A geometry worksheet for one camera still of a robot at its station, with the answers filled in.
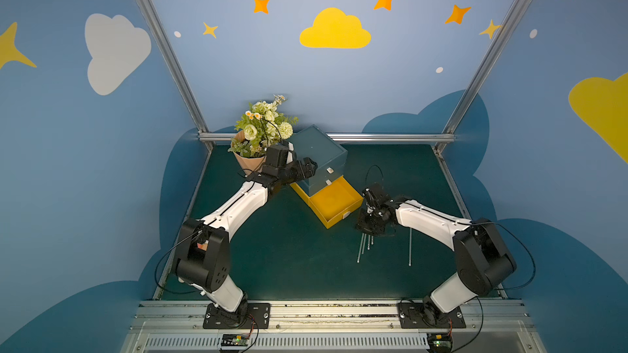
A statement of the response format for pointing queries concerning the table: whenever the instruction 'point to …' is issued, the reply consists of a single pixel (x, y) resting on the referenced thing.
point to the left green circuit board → (235, 340)
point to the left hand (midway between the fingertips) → (308, 165)
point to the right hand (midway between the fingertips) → (359, 225)
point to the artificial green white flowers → (262, 127)
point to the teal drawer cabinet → (313, 142)
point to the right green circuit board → (439, 342)
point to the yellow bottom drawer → (331, 202)
